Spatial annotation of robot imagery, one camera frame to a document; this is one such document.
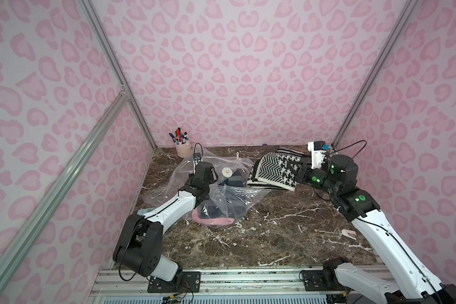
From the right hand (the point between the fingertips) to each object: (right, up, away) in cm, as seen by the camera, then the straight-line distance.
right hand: (288, 163), depth 69 cm
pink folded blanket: (-37, -25, +17) cm, 48 cm away
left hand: (-34, -2, +21) cm, 40 cm away
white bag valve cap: (-23, -5, +23) cm, 33 cm away
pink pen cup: (-49, +7, +40) cm, 64 cm away
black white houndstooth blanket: (-5, -2, +1) cm, 5 cm away
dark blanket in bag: (-21, -14, +9) cm, 27 cm away
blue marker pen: (-54, +14, +36) cm, 66 cm away
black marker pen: (-47, +16, +40) cm, 64 cm away
